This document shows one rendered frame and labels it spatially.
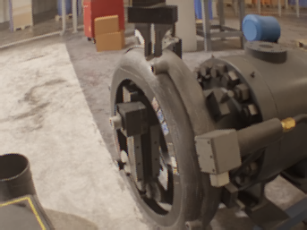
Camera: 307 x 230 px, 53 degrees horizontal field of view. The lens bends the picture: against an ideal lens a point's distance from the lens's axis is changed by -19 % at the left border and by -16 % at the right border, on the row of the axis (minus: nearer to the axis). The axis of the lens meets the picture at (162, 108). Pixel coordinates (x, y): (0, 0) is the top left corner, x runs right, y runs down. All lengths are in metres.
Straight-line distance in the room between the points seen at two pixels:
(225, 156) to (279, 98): 0.47
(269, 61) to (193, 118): 0.56
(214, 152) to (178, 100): 0.20
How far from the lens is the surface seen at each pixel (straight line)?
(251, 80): 1.30
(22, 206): 1.62
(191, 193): 1.07
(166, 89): 1.06
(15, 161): 2.04
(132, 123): 1.20
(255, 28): 1.73
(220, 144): 0.93
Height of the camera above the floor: 1.25
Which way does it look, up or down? 22 degrees down
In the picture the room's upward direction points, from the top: 3 degrees counter-clockwise
